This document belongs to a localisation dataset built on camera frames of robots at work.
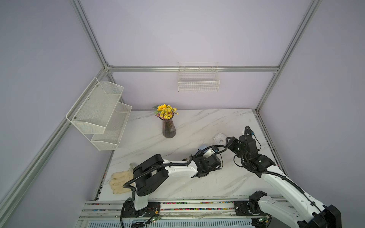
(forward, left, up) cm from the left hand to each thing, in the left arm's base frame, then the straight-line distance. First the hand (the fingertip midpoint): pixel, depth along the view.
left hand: (200, 153), depth 87 cm
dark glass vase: (+18, +21, +4) cm, 28 cm away
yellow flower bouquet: (+19, +23, +18) cm, 35 cm away
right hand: (+2, -16, +10) cm, 19 cm away
